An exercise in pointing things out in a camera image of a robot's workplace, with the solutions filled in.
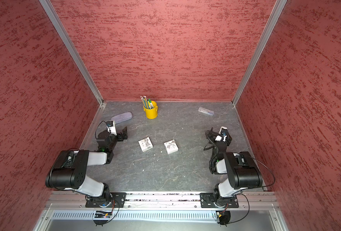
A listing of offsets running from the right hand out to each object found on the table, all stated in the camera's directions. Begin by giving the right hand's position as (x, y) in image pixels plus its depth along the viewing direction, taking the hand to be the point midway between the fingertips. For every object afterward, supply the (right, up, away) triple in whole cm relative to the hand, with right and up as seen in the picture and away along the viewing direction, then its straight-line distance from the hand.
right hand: (218, 131), depth 89 cm
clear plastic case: (-2, +13, +25) cm, 28 cm away
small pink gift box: (-47, -9, +3) cm, 48 cm away
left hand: (-65, +1, +4) cm, 65 cm away
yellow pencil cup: (-46, +11, +18) cm, 51 cm away
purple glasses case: (-68, +8, +17) cm, 71 cm away
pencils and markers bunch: (-48, +19, +13) cm, 54 cm away
